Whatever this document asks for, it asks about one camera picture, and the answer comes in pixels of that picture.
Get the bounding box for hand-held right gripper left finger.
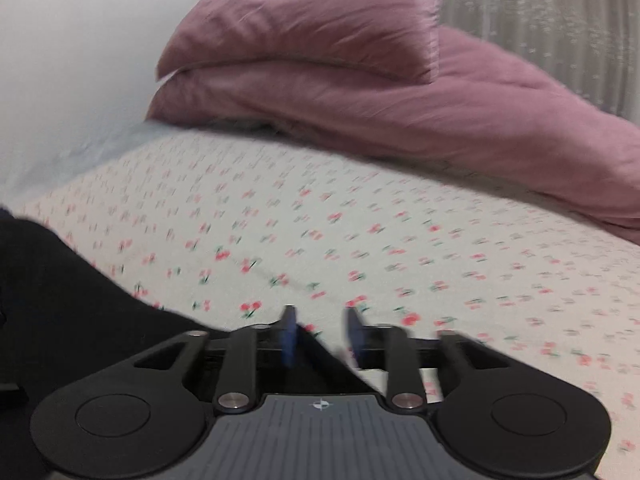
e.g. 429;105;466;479
132;305;301;415

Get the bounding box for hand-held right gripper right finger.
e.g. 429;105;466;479
345;306;507;412

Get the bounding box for black pants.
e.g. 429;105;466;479
0;205;382;480

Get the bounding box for cherry print bed sheet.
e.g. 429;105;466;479
10;127;640;480

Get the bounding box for pink duvet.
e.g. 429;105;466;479
145;27;640;247

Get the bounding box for pink pillow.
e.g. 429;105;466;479
156;0;447;86

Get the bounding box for grey star print curtain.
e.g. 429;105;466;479
435;0;640;126

